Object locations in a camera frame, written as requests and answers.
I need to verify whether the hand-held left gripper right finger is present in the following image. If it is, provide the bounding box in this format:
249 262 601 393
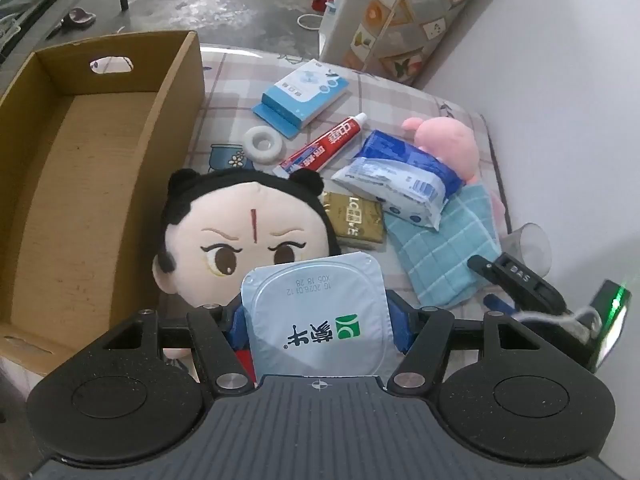
385 292 537 397

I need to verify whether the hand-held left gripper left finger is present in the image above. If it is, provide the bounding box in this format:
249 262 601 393
106 304 257 397

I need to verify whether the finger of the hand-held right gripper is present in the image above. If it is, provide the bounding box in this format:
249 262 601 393
466 254 503 281
482 294 518 315

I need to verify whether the teal checked towel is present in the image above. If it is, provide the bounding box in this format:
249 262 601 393
384 180 502 307

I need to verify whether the yogurt cup with foil lid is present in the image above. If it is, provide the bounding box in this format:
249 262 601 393
241 252 392 378

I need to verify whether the black-haired plush doll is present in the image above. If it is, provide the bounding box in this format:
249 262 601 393
152 167 343 378

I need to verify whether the gold foil packet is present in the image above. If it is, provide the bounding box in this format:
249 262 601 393
320 191 387 249

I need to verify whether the blue and white tissue pack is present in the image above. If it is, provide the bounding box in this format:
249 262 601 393
331 130 463 231

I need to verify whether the pink plush pig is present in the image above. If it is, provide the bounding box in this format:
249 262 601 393
402 116 507 221

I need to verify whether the white tape roll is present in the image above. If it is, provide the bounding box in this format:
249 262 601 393
241 126 285 164

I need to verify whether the red toothpaste tube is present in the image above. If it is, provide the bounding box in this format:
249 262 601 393
274 113 369 177

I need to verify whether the brown cardboard box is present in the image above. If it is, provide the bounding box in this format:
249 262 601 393
0 30 206 378

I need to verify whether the blue and white box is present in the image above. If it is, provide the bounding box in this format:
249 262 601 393
251 58 349 139

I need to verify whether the clear plastic cup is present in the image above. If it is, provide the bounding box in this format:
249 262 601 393
505 222 552 273

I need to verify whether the brown slipper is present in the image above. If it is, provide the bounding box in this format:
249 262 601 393
60 7 97 28

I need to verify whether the white cord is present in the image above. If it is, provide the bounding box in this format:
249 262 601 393
515 307 601 333

